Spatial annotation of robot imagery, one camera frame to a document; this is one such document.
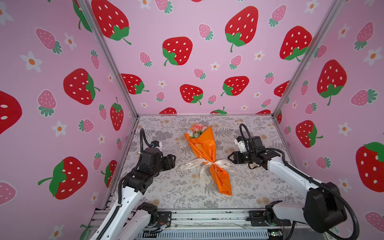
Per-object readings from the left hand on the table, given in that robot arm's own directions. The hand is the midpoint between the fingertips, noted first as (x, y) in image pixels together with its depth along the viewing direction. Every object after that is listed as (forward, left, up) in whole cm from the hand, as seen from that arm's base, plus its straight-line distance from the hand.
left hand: (171, 157), depth 76 cm
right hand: (+5, -33, -7) cm, 34 cm away
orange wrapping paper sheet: (+15, -19, -12) cm, 27 cm away
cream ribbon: (+4, -29, -15) cm, 33 cm away
